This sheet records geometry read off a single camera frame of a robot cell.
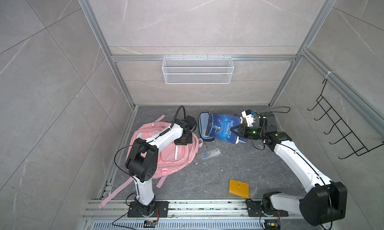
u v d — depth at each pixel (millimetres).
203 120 1091
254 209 730
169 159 843
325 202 383
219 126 833
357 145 599
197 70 1005
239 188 783
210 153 925
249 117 721
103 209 746
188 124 676
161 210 733
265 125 610
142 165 483
